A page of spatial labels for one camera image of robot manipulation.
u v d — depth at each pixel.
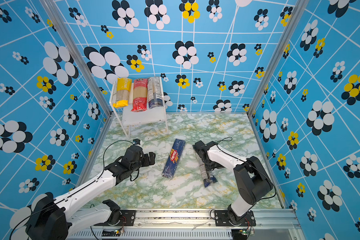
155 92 0.80
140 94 0.81
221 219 0.73
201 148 0.67
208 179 0.83
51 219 0.39
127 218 0.73
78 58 0.87
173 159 0.91
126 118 0.94
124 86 0.85
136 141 0.74
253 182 0.45
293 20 0.72
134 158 0.64
